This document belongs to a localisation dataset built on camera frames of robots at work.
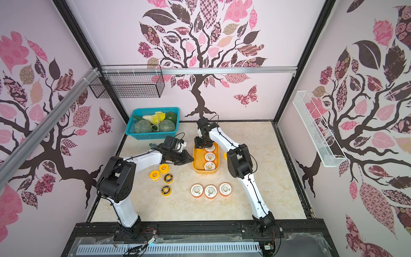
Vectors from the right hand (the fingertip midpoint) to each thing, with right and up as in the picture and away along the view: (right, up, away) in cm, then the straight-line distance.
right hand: (199, 147), depth 101 cm
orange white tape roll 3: (+7, -11, -6) cm, 14 cm away
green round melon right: (-22, +14, +3) cm, 27 cm away
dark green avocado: (-21, +21, +10) cm, 32 cm away
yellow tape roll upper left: (-21, -13, -6) cm, 26 cm away
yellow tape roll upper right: (+16, -6, -2) cm, 17 cm away
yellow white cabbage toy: (-31, +21, +14) cm, 40 cm away
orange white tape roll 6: (+15, -22, -14) cm, 31 cm away
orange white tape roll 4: (-1, -23, -15) cm, 27 cm away
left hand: (-4, -8, -8) cm, 12 cm away
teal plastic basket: (-48, +23, +15) cm, 55 cm away
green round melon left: (-37, +13, 0) cm, 39 cm away
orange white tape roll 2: (+7, -6, -2) cm, 9 cm away
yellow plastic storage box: (-1, -8, -3) cm, 9 cm away
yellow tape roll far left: (-26, -16, -9) cm, 32 cm away
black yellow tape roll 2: (-18, -23, -14) cm, 33 cm away
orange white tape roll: (+7, -1, 0) cm, 7 cm away
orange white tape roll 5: (+7, -23, -15) cm, 29 cm away
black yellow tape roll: (-18, -18, -9) cm, 27 cm away
